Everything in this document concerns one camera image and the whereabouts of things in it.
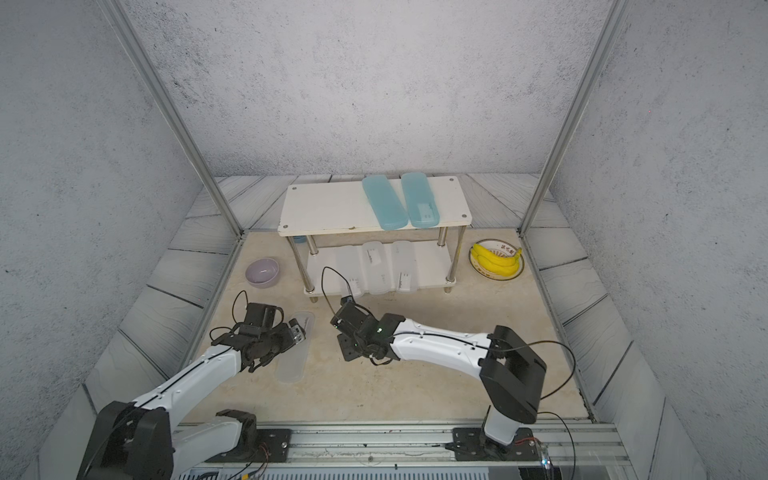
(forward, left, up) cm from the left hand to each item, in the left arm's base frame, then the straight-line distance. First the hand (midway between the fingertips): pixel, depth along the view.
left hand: (287, 325), depth 84 cm
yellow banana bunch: (+24, -65, -4) cm, 70 cm away
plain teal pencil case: (+18, -29, +24) cm, 42 cm away
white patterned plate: (+21, -64, -7) cm, 68 cm away
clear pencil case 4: (+22, -34, -3) cm, 41 cm away
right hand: (+2, -17, -4) cm, 17 cm away
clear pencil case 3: (+22, -24, -3) cm, 33 cm away
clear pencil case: (-8, -1, -8) cm, 11 cm away
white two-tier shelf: (+21, -18, +25) cm, 37 cm away
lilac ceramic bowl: (+24, +15, -6) cm, 29 cm away
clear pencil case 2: (+24, -15, -3) cm, 29 cm away
